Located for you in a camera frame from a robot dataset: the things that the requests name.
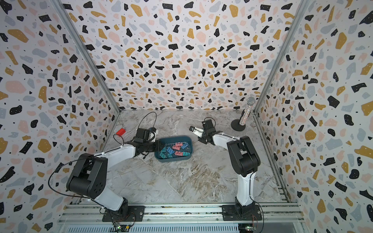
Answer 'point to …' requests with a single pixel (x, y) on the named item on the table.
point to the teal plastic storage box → (168, 140)
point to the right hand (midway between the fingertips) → (202, 132)
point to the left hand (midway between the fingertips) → (164, 144)
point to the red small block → (121, 132)
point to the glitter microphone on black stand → (239, 124)
